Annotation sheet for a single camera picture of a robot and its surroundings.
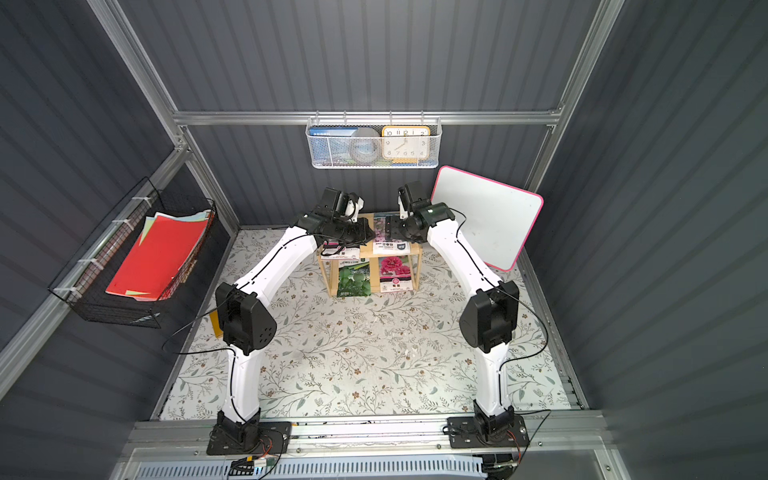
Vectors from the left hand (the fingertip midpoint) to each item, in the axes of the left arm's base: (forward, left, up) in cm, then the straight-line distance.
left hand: (373, 233), depth 88 cm
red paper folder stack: (-12, +51, +8) cm, 53 cm away
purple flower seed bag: (-4, -3, -2) cm, 5 cm away
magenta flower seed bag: (-6, +11, -1) cm, 13 cm away
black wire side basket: (-27, +58, +12) cm, 65 cm away
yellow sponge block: (-17, +50, -22) cm, 58 cm away
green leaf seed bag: (-3, +7, -21) cm, 22 cm away
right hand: (+2, -9, 0) cm, 9 cm away
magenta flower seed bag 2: (-1, -7, -20) cm, 21 cm away
